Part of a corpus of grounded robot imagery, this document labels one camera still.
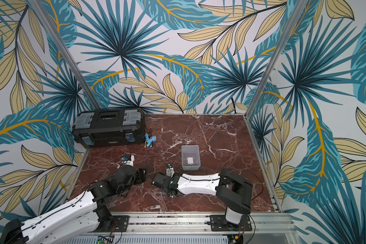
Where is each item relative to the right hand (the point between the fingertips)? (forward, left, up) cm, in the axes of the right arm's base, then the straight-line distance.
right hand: (168, 185), depth 84 cm
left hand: (+4, +13, +8) cm, 16 cm away
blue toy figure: (+29, +14, +1) cm, 32 cm away
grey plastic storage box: (+18, -13, -3) cm, 23 cm away
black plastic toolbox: (+31, +35, +14) cm, 49 cm away
